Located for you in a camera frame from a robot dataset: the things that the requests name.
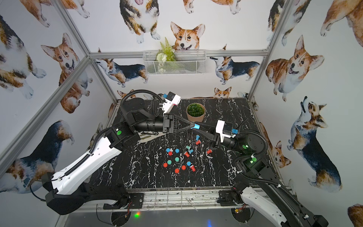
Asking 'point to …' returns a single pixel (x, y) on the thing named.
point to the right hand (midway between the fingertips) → (194, 125)
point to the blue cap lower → (188, 163)
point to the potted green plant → (195, 112)
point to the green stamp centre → (188, 147)
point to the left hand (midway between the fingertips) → (194, 128)
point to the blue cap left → (168, 150)
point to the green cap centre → (177, 159)
